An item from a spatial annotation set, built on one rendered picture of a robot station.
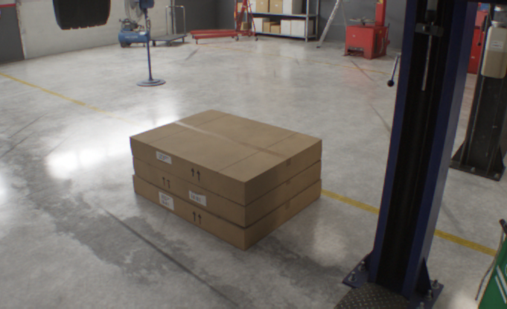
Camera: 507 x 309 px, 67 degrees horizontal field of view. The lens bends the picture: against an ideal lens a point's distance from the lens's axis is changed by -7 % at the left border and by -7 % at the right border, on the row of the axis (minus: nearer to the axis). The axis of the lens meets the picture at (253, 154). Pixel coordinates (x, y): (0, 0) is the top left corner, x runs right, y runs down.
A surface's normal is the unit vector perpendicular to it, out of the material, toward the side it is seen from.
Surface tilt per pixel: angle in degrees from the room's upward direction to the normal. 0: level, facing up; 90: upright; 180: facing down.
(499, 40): 90
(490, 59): 90
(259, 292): 0
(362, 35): 90
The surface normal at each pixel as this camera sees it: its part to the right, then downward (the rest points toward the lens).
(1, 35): 0.76, 0.26
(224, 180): -0.62, 0.32
